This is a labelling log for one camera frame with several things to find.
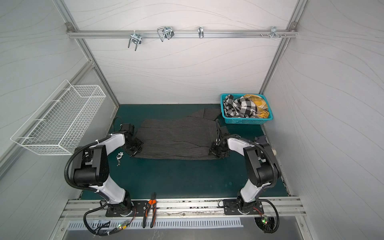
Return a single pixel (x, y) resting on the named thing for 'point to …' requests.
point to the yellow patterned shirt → (262, 109)
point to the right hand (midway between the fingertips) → (211, 150)
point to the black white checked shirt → (242, 107)
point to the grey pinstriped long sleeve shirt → (191, 137)
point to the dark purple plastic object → (261, 140)
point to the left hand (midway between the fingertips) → (144, 146)
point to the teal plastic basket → (245, 120)
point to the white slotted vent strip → (137, 224)
